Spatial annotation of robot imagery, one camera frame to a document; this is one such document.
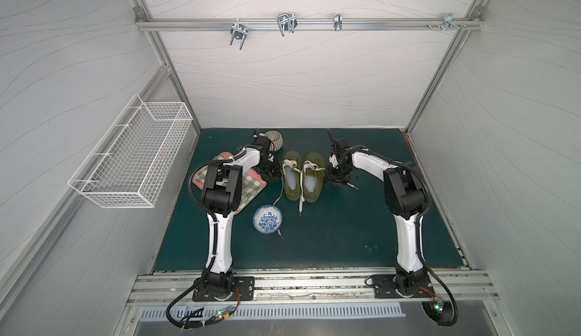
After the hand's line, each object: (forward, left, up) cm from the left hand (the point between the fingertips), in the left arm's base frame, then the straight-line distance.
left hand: (285, 175), depth 100 cm
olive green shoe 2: (-2, -12, +4) cm, 13 cm away
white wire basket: (-18, +47, +30) cm, 58 cm away
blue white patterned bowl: (-20, +6, -1) cm, 21 cm away
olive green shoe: (+8, -2, +2) cm, 9 cm away
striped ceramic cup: (+17, +5, +5) cm, 19 cm away
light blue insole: (-2, -2, 0) cm, 3 cm away
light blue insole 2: (-5, -11, +1) cm, 12 cm away
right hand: (-1, -20, -2) cm, 21 cm away
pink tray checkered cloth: (-4, +15, -1) cm, 16 cm away
